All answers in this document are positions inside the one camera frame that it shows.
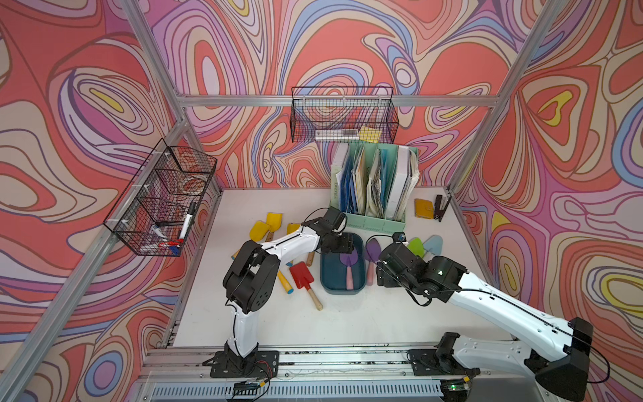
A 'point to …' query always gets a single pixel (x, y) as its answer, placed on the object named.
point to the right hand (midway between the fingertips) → (391, 277)
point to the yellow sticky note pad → (424, 208)
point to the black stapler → (440, 205)
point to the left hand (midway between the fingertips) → (350, 247)
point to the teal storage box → (333, 274)
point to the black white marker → (189, 220)
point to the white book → (401, 182)
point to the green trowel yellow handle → (416, 246)
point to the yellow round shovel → (256, 234)
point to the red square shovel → (303, 278)
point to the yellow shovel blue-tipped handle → (287, 286)
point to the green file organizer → (372, 184)
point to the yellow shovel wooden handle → (275, 221)
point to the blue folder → (348, 201)
